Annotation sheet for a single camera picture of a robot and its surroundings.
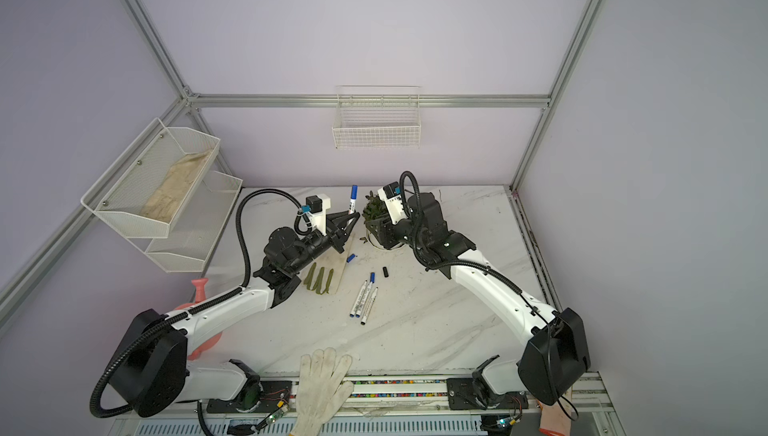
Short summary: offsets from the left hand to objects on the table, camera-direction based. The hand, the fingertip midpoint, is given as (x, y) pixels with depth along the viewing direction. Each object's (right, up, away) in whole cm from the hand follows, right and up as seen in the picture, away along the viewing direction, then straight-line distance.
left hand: (357, 213), depth 74 cm
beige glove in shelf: (-50, +5, +3) cm, 51 cm away
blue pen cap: (-5, -15, +26) cm, 31 cm away
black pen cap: (+7, -19, +22) cm, 30 cm away
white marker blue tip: (-2, -26, +16) cm, 31 cm away
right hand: (+3, -2, 0) cm, 4 cm away
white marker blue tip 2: (0, -25, +17) cm, 30 cm away
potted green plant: (+3, +1, +16) cm, 17 cm away
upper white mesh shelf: (-56, +7, +4) cm, 57 cm away
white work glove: (-9, -45, +1) cm, 46 cm away
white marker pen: (+2, -28, +14) cm, 31 cm away
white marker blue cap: (0, +4, -4) cm, 5 cm away
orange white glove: (+47, -50, -4) cm, 69 cm away
